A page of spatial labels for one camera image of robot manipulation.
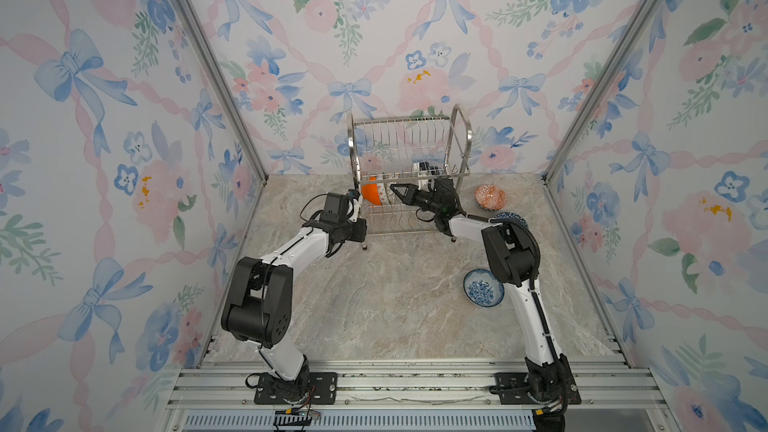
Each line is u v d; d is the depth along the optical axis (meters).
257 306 0.47
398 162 1.09
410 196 0.93
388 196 1.00
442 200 0.86
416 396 0.73
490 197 1.13
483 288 0.90
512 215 1.03
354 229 0.84
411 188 0.93
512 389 0.73
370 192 0.99
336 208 0.72
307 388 0.72
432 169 0.86
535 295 0.64
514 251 0.66
